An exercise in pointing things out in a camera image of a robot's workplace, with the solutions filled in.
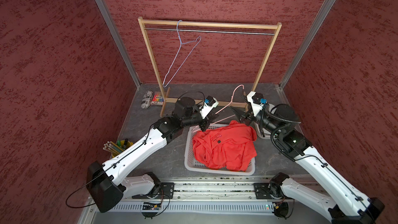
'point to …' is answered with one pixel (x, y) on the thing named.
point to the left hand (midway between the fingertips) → (215, 117)
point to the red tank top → (229, 146)
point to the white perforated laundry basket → (193, 164)
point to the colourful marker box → (158, 99)
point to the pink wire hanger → (224, 107)
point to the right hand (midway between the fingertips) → (235, 104)
